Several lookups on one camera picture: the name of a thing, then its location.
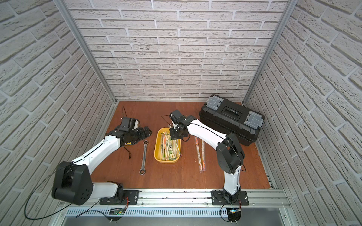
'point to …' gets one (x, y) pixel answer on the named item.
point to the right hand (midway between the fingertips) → (176, 135)
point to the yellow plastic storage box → (157, 148)
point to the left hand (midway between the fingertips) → (149, 132)
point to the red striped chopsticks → (199, 155)
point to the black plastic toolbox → (226, 116)
